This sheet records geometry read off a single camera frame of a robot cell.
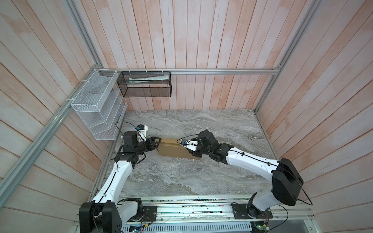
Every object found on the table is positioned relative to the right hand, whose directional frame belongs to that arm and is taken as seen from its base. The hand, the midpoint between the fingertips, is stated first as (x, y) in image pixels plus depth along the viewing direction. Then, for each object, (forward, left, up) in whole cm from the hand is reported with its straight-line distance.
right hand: (189, 142), depth 83 cm
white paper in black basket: (+34, +33, +20) cm, 51 cm away
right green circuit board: (-38, -35, -16) cm, 55 cm away
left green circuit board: (-41, +27, -16) cm, 52 cm away
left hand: (-2, +18, +2) cm, 18 cm away
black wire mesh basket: (+44, +33, +10) cm, 56 cm away
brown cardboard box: (-4, +10, +2) cm, 11 cm away
